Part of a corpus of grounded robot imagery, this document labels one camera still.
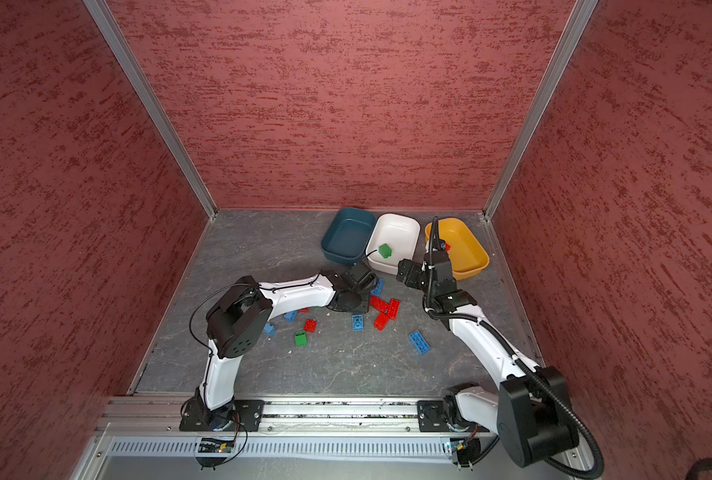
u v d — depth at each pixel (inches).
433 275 25.0
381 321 35.2
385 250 42.0
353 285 29.1
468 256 40.6
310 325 35.1
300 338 33.7
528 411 16.2
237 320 20.3
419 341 33.8
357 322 35.3
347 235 44.0
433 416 29.2
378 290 31.2
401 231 44.3
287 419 29.7
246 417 29.3
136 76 32.1
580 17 28.3
